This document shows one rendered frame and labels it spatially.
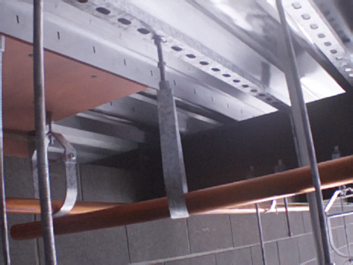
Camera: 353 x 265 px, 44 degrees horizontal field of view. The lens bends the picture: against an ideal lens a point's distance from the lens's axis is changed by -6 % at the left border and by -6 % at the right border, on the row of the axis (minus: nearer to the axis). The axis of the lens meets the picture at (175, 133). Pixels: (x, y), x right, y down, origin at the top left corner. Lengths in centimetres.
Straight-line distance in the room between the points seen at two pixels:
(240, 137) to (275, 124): 14
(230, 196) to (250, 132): 93
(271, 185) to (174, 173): 14
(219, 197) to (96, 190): 89
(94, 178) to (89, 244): 22
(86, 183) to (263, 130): 61
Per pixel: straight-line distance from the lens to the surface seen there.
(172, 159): 69
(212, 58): 93
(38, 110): 39
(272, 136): 155
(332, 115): 150
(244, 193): 66
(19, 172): 131
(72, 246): 141
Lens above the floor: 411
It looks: 14 degrees up
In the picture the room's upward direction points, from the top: 7 degrees counter-clockwise
